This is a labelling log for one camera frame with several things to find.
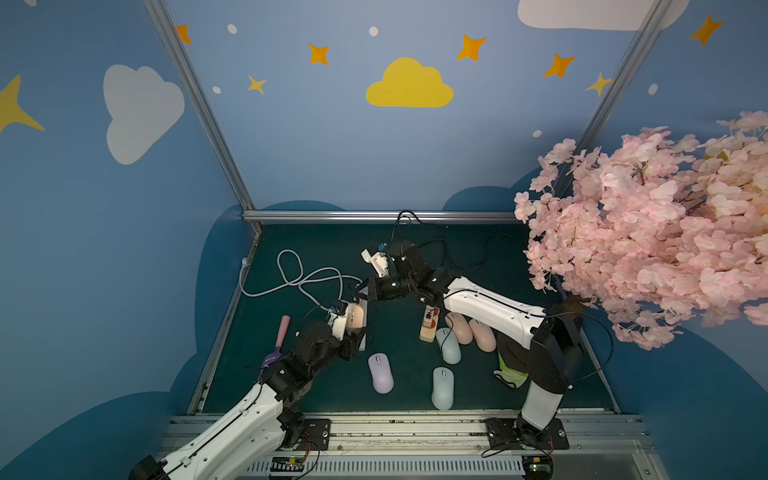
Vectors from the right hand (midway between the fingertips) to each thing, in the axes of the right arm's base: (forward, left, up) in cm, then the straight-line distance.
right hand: (356, 290), depth 76 cm
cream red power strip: (+1, -21, -18) cm, 28 cm away
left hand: (-5, 0, -8) cm, 10 cm away
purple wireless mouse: (-16, -8, -21) cm, 27 cm away
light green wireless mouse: (-17, -24, -20) cm, 36 cm away
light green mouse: (-5, -27, -21) cm, 34 cm away
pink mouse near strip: (0, -31, -20) cm, 37 cm away
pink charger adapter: (-5, 0, -4) cm, 7 cm away
